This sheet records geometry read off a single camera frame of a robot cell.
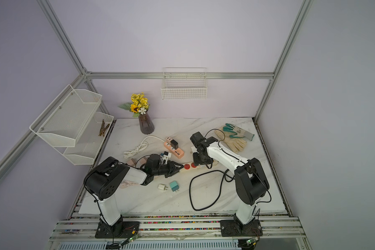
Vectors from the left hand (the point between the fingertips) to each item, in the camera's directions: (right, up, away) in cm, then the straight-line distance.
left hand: (182, 170), depth 91 cm
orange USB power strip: (-3, +9, +7) cm, 12 cm away
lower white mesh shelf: (-57, +15, +1) cm, 59 cm away
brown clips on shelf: (-50, +24, +4) cm, 56 cm away
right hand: (+12, +4, -2) cm, 13 cm away
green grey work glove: (+41, +22, +20) cm, 51 cm away
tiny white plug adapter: (-11, -8, -5) cm, 15 cm away
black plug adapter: (-5, +15, +7) cm, 17 cm away
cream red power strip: (+5, +2, -1) cm, 6 cm away
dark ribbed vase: (-26, +27, +17) cm, 42 cm away
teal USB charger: (-4, -8, -5) cm, 10 cm away
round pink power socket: (-31, +3, +6) cm, 32 cm away
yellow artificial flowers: (-26, +39, +2) cm, 47 cm away
